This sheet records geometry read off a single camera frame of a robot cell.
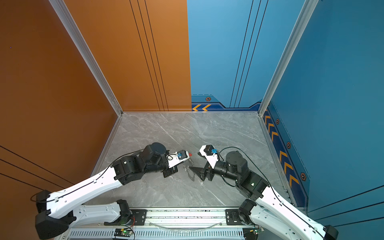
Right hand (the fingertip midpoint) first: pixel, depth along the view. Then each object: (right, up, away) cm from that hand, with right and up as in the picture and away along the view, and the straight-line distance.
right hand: (194, 160), depth 64 cm
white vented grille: (-16, -36, +6) cm, 40 cm away
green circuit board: (-34, -36, +7) cm, 50 cm away
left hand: (-6, 0, +5) cm, 7 cm away
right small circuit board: (+30, -34, +6) cm, 45 cm away
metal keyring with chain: (-3, -2, -4) cm, 6 cm away
